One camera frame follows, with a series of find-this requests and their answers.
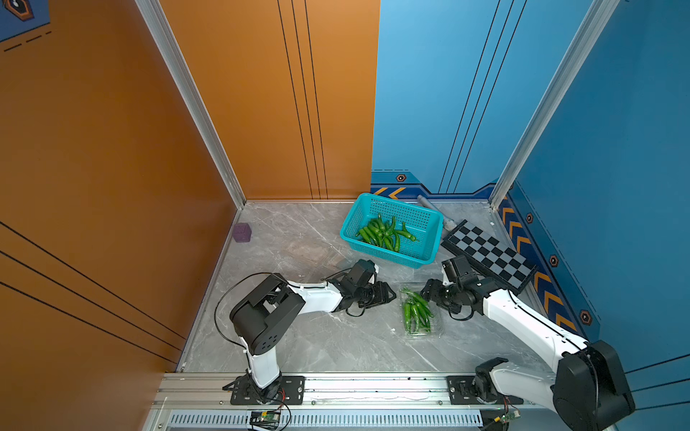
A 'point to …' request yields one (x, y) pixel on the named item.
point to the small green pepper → (406, 233)
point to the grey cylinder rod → (448, 224)
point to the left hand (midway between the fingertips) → (394, 294)
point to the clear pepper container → (418, 313)
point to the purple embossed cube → (242, 233)
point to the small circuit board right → (509, 413)
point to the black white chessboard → (490, 256)
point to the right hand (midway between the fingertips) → (427, 296)
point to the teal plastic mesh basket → (370, 224)
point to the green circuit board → (270, 419)
